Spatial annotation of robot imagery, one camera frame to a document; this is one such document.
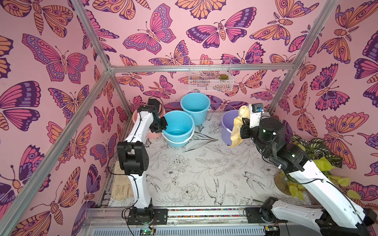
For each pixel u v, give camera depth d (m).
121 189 0.82
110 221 0.74
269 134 0.43
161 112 0.81
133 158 0.53
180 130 1.02
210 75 0.96
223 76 0.92
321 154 0.70
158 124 0.80
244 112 0.59
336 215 0.39
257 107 0.51
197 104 1.04
